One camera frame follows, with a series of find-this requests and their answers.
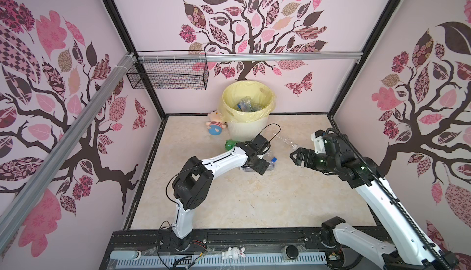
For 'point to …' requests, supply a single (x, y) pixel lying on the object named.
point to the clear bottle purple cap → (246, 169)
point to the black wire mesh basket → (168, 75)
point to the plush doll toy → (215, 123)
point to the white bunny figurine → (234, 253)
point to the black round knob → (289, 252)
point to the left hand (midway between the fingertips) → (257, 165)
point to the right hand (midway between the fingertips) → (299, 155)
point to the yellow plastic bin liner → (260, 93)
